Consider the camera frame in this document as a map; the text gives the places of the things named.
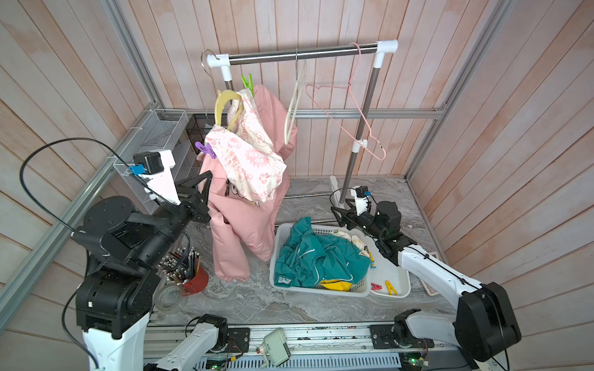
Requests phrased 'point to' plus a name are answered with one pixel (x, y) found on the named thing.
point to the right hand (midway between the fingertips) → (339, 202)
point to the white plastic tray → (388, 280)
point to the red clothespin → (375, 287)
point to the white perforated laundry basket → (362, 287)
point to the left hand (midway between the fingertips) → (212, 179)
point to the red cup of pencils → (183, 266)
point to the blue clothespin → (373, 267)
